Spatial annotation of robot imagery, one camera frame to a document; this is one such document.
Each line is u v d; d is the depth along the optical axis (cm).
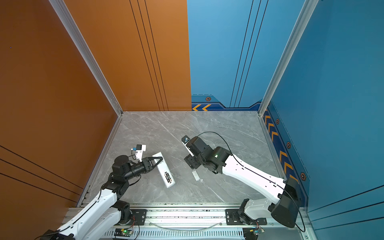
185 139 63
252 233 70
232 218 72
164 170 75
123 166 61
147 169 68
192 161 65
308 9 70
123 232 71
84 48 83
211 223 72
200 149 54
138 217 74
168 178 74
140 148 74
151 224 72
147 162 70
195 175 87
